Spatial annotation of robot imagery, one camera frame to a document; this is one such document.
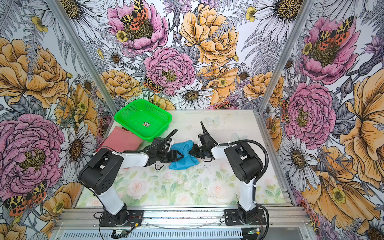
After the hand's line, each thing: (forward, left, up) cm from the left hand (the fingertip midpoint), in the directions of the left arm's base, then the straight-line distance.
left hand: (179, 160), depth 93 cm
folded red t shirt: (+14, +39, +2) cm, 41 cm away
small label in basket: (+31, +26, -1) cm, 41 cm away
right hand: (+3, -6, -1) cm, 7 cm away
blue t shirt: (-1, -6, +3) cm, 7 cm away
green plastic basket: (+37, +29, -2) cm, 47 cm away
